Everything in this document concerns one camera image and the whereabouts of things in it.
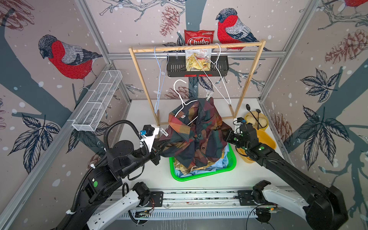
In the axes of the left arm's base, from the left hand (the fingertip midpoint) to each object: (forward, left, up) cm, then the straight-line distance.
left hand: (170, 137), depth 56 cm
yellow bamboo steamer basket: (+31, -61, -31) cm, 75 cm away
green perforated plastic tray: (-1, -31, -30) cm, 43 cm away
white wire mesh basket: (+27, +45, -6) cm, 53 cm away
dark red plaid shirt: (+9, -11, -11) cm, 18 cm away
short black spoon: (+40, -60, -31) cm, 79 cm away
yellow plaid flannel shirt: (-4, -5, -29) cm, 30 cm away
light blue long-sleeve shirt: (+1, -27, -32) cm, 42 cm away
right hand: (+15, -26, -19) cm, 36 cm away
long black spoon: (+42, -53, -30) cm, 74 cm away
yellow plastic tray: (+19, -59, -35) cm, 71 cm away
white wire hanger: (+55, +20, -39) cm, 70 cm away
